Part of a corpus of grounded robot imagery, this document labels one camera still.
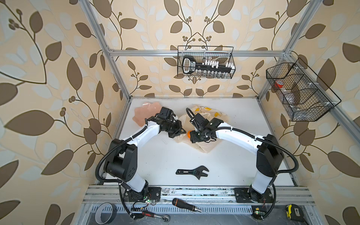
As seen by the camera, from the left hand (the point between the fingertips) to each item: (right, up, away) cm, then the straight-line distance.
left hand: (184, 129), depth 84 cm
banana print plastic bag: (+13, -11, +2) cm, 17 cm away
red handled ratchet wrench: (-9, -41, -17) cm, 45 cm away
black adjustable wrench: (+8, -25, -2) cm, 26 cm away
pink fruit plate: (-30, +12, +26) cm, 42 cm away
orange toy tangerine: (+2, -3, -5) cm, 6 cm away
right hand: (+6, -6, +2) cm, 8 cm away
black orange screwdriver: (-2, -35, -14) cm, 38 cm away
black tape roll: (-40, -40, -14) cm, 58 cm away
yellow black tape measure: (+53, -38, -17) cm, 67 cm away
